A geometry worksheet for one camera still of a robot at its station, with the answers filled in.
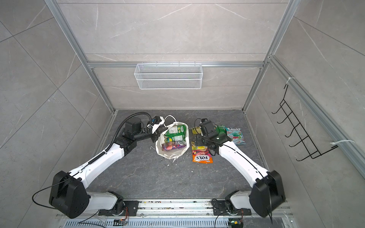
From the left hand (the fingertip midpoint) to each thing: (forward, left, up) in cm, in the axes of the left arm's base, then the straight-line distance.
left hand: (166, 124), depth 77 cm
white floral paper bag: (-9, -4, -18) cm, 20 cm away
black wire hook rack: (-10, -66, +6) cm, 67 cm away
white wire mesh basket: (+42, 0, +3) cm, 42 cm away
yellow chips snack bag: (+12, -21, -22) cm, 33 cm away
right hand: (-2, -20, -10) cm, 23 cm away
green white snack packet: (+6, -6, -18) cm, 20 cm away
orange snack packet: (-8, -21, -23) cm, 32 cm away
